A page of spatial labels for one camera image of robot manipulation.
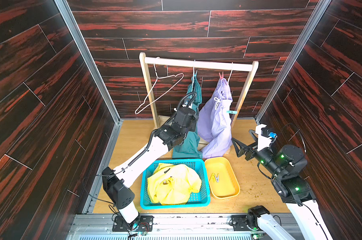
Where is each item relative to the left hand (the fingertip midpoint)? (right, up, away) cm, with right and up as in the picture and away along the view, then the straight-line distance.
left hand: (190, 116), depth 74 cm
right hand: (+23, -9, -12) cm, 27 cm away
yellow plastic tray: (+23, -39, +12) cm, 47 cm away
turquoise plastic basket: (+6, -44, +6) cm, 45 cm away
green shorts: (+1, -18, +10) cm, 20 cm away
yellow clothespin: (+15, -35, +14) cm, 40 cm away
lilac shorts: (+14, -4, +8) cm, 16 cm away
